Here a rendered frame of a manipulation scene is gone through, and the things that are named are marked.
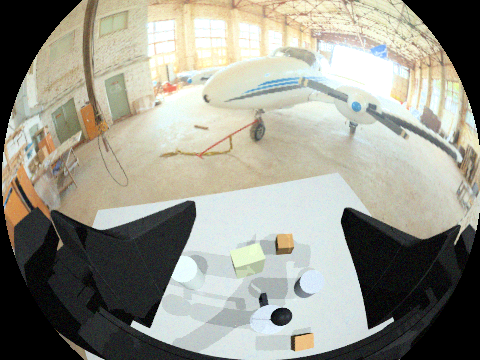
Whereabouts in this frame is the grey cylinder with white top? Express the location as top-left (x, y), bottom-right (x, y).
top-left (293, 269), bottom-right (324, 299)

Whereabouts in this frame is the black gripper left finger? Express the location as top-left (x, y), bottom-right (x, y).
top-left (51, 200), bottom-right (196, 328)

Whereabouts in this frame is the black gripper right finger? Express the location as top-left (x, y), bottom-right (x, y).
top-left (341, 207), bottom-right (460, 329)

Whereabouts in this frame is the small orange block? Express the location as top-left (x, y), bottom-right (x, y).
top-left (291, 332), bottom-right (315, 352)
top-left (275, 233), bottom-right (295, 255)

